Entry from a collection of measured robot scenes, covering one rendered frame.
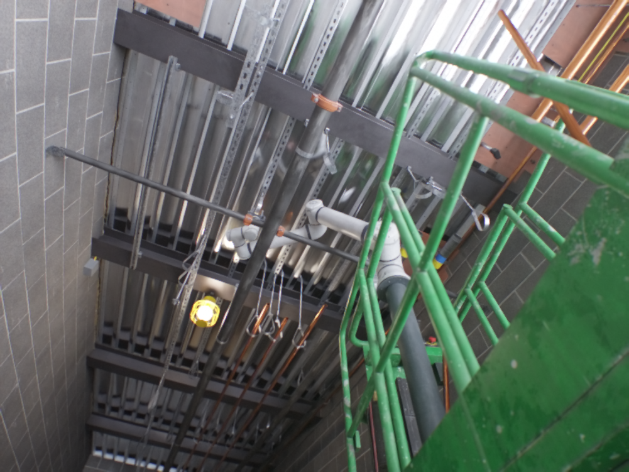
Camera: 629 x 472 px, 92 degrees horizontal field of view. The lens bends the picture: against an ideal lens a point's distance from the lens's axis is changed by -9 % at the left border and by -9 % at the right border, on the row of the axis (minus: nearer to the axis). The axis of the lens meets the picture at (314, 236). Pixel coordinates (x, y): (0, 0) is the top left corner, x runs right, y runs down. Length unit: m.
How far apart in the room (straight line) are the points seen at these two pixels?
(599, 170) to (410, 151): 2.09
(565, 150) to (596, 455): 0.38
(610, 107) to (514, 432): 0.49
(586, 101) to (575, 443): 0.48
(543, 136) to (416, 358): 1.08
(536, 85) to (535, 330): 0.45
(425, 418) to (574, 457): 0.88
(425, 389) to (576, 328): 0.96
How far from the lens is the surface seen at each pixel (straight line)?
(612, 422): 0.49
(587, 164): 0.53
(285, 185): 1.85
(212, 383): 4.82
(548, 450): 0.57
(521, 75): 0.81
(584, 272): 0.51
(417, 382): 1.43
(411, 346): 1.52
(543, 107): 2.10
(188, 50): 2.44
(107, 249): 3.38
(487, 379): 0.66
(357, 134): 2.42
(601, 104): 0.64
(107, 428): 6.35
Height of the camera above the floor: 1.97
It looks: 57 degrees up
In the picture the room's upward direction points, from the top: straight up
